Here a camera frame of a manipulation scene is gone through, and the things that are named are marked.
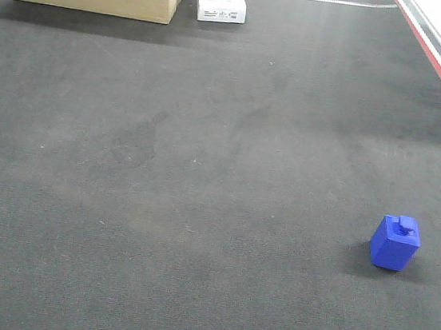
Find blue plastic box slanted corners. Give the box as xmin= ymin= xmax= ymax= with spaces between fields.
xmin=367 ymin=211 xmax=426 ymax=275

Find long grey belt conveyor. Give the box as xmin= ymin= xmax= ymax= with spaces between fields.
xmin=0 ymin=0 xmax=441 ymax=330

